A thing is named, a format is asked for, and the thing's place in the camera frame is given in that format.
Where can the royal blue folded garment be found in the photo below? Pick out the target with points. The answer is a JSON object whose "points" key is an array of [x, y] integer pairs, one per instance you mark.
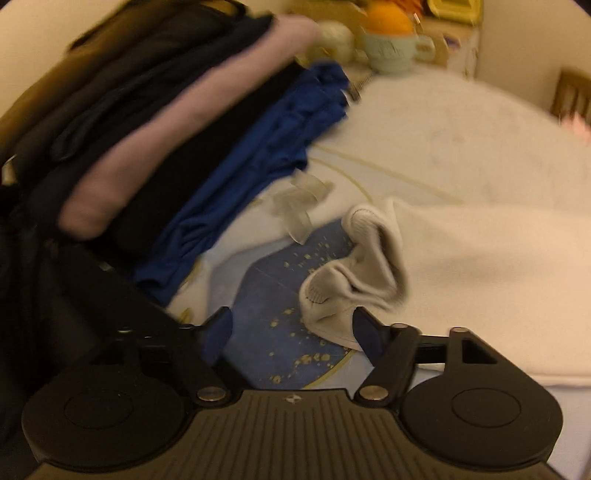
{"points": [[240, 184]]}

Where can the white round jar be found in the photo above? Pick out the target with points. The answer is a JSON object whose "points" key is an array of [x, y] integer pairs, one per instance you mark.
{"points": [[337, 41]]}

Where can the white ribbed sock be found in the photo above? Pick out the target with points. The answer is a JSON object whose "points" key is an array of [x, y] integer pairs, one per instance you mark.
{"points": [[369, 267]]}

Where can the low white cabinet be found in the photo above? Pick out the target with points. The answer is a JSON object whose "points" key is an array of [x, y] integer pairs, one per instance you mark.
{"points": [[464, 50]]}

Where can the black folded garment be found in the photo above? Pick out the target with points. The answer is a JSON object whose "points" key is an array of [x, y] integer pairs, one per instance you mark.
{"points": [[194, 184]]}

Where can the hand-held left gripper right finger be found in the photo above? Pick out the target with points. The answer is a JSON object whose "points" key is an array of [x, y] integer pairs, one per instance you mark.
{"points": [[367, 337]]}

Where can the clear plastic piece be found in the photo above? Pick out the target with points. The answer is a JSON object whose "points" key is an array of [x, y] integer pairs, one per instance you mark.
{"points": [[300, 203]]}

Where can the orange ball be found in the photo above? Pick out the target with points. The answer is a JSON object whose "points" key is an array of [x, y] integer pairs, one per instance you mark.
{"points": [[388, 18]]}

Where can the pale green mug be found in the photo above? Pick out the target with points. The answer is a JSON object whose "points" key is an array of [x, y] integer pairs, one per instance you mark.
{"points": [[392, 53]]}

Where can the yellow box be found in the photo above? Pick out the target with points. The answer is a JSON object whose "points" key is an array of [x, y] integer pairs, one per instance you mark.
{"points": [[455, 10]]}

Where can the pink folded garment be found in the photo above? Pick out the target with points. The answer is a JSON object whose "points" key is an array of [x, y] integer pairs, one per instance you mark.
{"points": [[184, 110]]}

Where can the wooden slat-back chair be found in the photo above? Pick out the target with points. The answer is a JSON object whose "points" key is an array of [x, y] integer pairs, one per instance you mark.
{"points": [[572, 92]]}

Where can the brown folded garment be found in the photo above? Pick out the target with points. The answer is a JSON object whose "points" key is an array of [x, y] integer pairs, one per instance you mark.
{"points": [[92, 46]]}

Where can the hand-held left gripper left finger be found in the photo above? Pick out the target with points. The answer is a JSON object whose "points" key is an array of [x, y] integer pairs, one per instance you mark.
{"points": [[217, 332]]}

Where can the white fleece garment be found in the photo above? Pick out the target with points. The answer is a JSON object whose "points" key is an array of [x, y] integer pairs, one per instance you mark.
{"points": [[485, 277]]}

